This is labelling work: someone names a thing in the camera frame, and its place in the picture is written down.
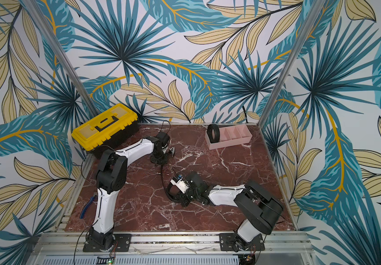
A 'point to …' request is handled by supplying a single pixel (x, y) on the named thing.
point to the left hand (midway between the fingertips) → (163, 163)
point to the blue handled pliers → (83, 211)
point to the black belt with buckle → (209, 132)
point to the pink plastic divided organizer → (231, 135)
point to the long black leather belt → (166, 187)
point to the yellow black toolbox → (107, 131)
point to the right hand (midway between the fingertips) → (175, 197)
